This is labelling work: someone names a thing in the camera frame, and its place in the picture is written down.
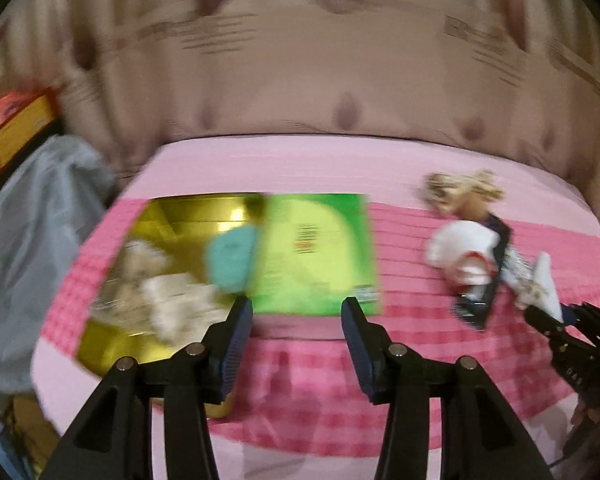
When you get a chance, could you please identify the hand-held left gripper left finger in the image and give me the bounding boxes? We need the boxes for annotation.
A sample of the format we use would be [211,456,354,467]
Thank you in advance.
[40,296,254,480]

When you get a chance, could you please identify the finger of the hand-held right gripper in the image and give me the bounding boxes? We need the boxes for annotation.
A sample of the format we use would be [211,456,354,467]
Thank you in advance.
[524,306,569,344]
[562,302,600,347]

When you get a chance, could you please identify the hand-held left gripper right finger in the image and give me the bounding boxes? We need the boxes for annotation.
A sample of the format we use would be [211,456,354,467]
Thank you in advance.
[341,296,556,480]

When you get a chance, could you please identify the white socks with label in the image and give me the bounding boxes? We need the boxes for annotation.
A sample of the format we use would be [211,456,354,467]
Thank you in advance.
[500,250,566,323]

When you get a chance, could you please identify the cream scrunchie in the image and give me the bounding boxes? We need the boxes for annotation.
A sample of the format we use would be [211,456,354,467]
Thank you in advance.
[142,272,218,346]

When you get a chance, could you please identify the teal fluffy cloth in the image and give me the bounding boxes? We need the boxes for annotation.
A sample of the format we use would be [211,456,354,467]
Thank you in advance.
[204,225,258,293]

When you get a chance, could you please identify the green tissue box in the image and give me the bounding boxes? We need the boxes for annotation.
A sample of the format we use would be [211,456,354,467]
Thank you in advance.
[247,192,383,318]

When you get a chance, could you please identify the gold tin box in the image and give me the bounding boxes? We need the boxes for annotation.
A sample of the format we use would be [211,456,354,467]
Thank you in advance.
[77,192,268,421]

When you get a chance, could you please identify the person's right hand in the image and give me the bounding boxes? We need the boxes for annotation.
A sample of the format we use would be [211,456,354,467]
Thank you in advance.
[570,400,599,429]

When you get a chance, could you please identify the pink checked bed sheet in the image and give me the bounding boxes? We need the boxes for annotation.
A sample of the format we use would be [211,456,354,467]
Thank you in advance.
[30,135,600,480]

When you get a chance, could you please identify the black packet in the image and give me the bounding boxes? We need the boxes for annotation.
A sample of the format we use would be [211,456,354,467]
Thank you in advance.
[452,212,513,331]

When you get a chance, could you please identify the white sock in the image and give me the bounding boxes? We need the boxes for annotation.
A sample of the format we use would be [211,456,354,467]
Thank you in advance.
[425,220,501,286]

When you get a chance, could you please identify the brown crumpled cloth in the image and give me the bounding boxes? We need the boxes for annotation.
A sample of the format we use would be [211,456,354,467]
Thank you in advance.
[2,395,63,466]

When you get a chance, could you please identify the grey plastic cover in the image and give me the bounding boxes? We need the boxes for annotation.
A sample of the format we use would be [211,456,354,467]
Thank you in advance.
[0,135,118,411]

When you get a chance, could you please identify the blue checked cloth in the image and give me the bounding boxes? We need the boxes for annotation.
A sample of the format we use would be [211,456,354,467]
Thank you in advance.
[0,430,26,480]

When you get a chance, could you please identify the beige leaf print curtain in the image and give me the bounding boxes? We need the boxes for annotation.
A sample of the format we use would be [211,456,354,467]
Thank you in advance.
[0,0,600,211]

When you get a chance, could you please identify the red and yellow cardboard box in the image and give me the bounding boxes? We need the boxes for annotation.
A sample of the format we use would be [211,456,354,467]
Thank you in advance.
[0,87,63,171]

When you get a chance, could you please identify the red hair tie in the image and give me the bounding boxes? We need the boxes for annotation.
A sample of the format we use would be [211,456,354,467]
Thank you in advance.
[460,251,496,274]

